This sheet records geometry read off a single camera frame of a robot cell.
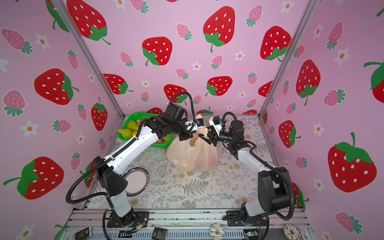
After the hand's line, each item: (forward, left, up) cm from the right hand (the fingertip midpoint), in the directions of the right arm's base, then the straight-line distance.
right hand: (200, 133), depth 77 cm
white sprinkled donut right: (-35, -47, -25) cm, 64 cm away
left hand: (+2, +3, +2) cm, 4 cm away
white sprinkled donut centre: (-39, -12, -26) cm, 48 cm away
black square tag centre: (-43, +15, -24) cm, 52 cm away
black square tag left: (-48, +50, -24) cm, 73 cm away
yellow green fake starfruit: (+6, +50, -15) cm, 52 cm away
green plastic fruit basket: (+13, +53, -17) cm, 57 cm away
